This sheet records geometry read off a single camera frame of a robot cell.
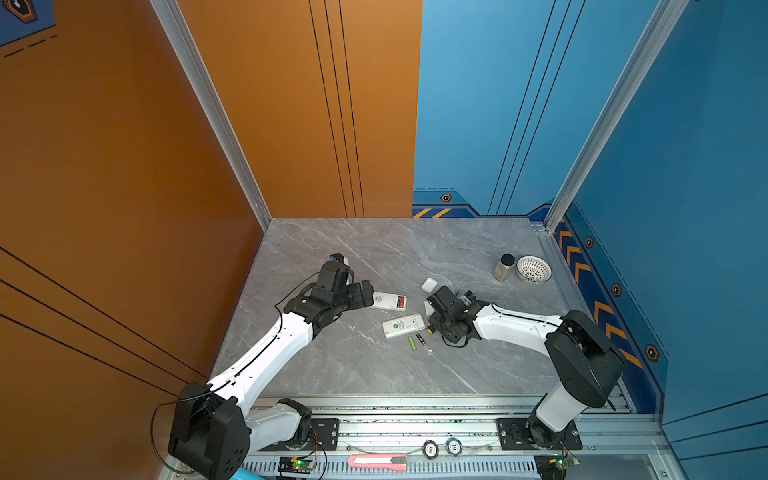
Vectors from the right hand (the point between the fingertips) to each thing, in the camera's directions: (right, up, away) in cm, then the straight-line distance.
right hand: (430, 323), depth 91 cm
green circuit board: (-34, -29, -21) cm, 49 cm away
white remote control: (-8, -1, 0) cm, 8 cm away
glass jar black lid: (+25, +17, +6) cm, 31 cm away
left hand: (-20, +12, -8) cm, 25 cm away
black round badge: (-2, -26, -20) cm, 32 cm away
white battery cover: (+1, +10, +11) cm, 15 cm away
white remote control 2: (-12, +6, +5) cm, 15 cm away
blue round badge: (+4, -25, -19) cm, 32 cm away
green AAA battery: (-6, -5, -3) cm, 8 cm away
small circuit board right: (+29, -27, -22) cm, 45 cm away
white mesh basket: (+38, +16, +13) cm, 43 cm away
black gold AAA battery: (-3, -4, -2) cm, 6 cm away
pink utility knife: (-14, -28, -21) cm, 38 cm away
